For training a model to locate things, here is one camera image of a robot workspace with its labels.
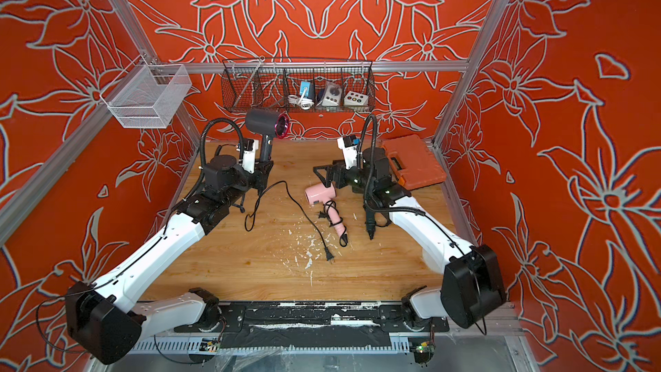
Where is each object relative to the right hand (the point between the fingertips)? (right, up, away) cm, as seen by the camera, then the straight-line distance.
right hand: (318, 166), depth 75 cm
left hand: (-16, +2, +1) cm, 16 cm away
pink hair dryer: (-1, -11, +23) cm, 25 cm away
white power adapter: (+5, +26, +16) cm, 31 cm away
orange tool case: (+39, +1, +30) cm, 49 cm away
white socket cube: (+13, +25, +19) cm, 34 cm away
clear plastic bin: (-62, +25, +15) cm, 69 cm away
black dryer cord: (+4, -30, +11) cm, 32 cm away
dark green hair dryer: (+13, -9, -15) cm, 22 cm away
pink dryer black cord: (+8, -25, +12) cm, 29 cm away
